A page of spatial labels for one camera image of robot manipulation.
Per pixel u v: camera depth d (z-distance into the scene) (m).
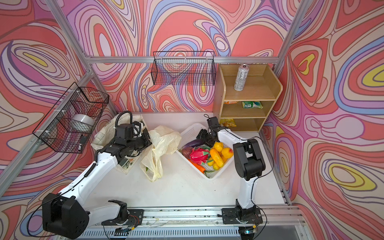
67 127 0.73
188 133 0.98
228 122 1.08
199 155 0.84
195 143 0.98
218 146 0.88
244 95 0.87
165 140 0.72
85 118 0.73
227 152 0.84
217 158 0.84
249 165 0.52
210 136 0.82
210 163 0.89
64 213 0.39
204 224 0.73
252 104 0.99
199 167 0.86
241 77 0.80
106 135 0.82
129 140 0.64
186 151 0.89
